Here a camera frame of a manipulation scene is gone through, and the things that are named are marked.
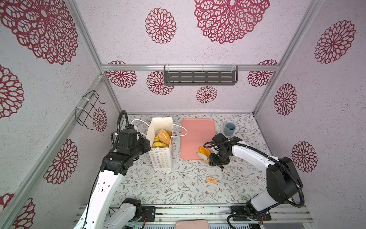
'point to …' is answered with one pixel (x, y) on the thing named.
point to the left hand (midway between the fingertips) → (148, 144)
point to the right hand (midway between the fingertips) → (213, 161)
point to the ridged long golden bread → (159, 144)
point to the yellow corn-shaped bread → (157, 139)
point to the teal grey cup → (229, 129)
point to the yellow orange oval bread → (204, 150)
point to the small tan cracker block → (211, 180)
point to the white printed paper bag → (161, 158)
